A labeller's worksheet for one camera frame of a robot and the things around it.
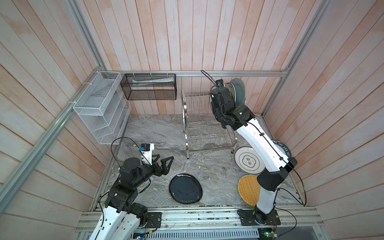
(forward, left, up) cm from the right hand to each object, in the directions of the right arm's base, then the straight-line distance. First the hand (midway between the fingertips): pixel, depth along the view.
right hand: (222, 100), depth 72 cm
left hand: (-25, +27, -16) cm, 40 cm away
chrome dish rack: (+8, +8, -35) cm, 37 cm away
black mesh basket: (+31, +46, -14) cm, 57 cm away
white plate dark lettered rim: (-1, -47, -40) cm, 62 cm away
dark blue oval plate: (-31, +18, -39) cm, 53 cm away
